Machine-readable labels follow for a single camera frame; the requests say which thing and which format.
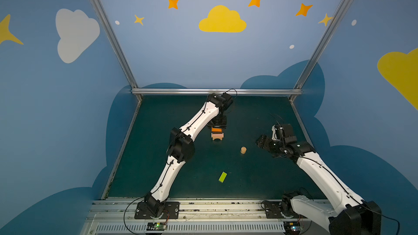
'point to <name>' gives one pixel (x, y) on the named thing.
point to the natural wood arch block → (214, 138)
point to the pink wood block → (217, 135)
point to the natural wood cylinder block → (243, 150)
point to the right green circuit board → (292, 228)
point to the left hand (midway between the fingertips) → (221, 128)
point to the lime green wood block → (222, 177)
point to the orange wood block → (216, 130)
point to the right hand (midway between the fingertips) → (264, 141)
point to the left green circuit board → (156, 227)
